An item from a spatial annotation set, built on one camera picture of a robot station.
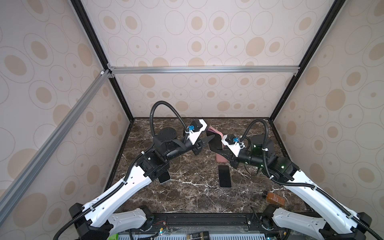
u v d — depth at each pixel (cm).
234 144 53
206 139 52
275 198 78
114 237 69
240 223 75
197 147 51
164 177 87
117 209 42
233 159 56
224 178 87
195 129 47
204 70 90
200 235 68
